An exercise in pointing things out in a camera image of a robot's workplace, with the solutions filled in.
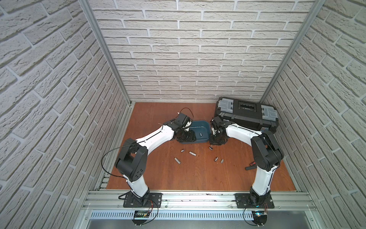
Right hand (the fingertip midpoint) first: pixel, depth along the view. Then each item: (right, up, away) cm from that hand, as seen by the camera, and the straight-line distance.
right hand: (213, 142), depth 95 cm
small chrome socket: (-21, -5, -4) cm, 22 cm away
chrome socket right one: (0, -10, -8) cm, 12 cm away
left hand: (-13, +5, -9) cm, 16 cm away
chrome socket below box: (-2, -3, -3) cm, 5 cm away
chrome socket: (-8, +5, +4) cm, 11 cm away
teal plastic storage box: (-10, +10, +8) cm, 16 cm away
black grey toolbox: (+22, +21, -3) cm, 30 cm away
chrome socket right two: (+4, -10, -8) cm, 14 cm away
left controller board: (-42, -33, -23) cm, 58 cm away
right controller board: (+19, -34, -25) cm, 46 cm away
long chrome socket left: (-24, -10, -8) cm, 27 cm away
